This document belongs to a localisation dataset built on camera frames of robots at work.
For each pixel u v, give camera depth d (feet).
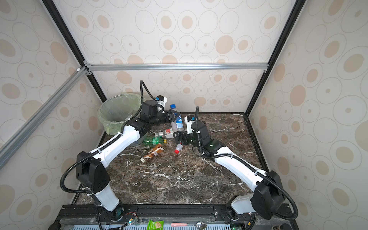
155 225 2.25
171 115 2.35
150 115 2.06
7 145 1.69
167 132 3.31
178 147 3.19
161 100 2.35
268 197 1.32
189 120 2.21
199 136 1.86
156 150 3.02
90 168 1.45
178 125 2.49
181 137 2.21
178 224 2.30
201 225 2.35
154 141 3.18
